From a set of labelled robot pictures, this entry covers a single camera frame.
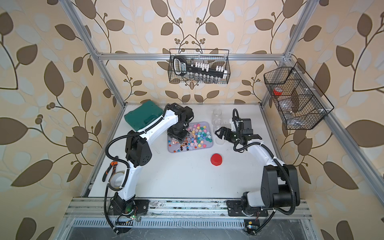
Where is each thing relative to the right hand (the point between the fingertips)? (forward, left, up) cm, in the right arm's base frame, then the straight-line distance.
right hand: (221, 134), depth 88 cm
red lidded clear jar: (+22, -2, -16) cm, 27 cm away
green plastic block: (+25, +51, -5) cm, 57 cm away
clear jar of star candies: (+19, +1, -2) cm, 19 cm away
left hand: (-2, +27, 0) cm, 27 cm away
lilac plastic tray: (+16, +6, -12) cm, 21 cm away
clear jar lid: (+2, -1, -12) cm, 12 cm away
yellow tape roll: (-20, +62, -12) cm, 66 cm away
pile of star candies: (+8, +13, -11) cm, 18 cm away
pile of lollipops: (0, +23, -10) cm, 25 cm away
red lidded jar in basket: (+13, -31, +21) cm, 39 cm away
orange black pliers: (-12, +65, -10) cm, 67 cm away
